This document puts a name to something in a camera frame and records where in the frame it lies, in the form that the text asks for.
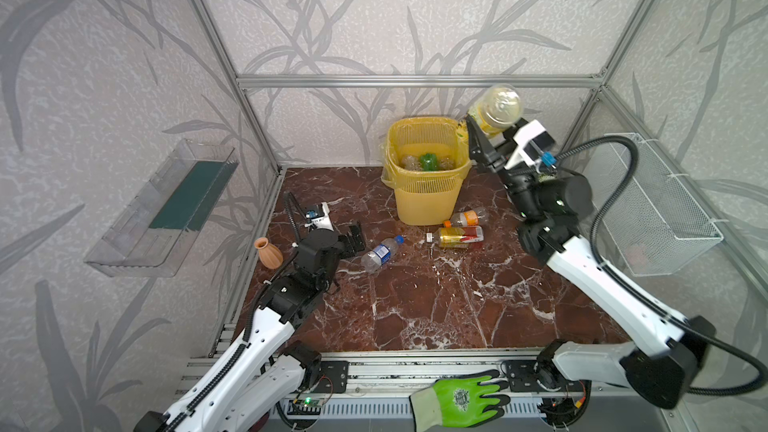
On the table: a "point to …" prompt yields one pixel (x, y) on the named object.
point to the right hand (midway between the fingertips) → (491, 100)
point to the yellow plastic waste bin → (425, 198)
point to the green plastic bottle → (429, 162)
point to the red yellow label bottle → (456, 237)
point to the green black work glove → (464, 399)
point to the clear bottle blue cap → (372, 260)
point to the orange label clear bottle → (470, 218)
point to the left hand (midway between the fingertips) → (349, 216)
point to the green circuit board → (304, 407)
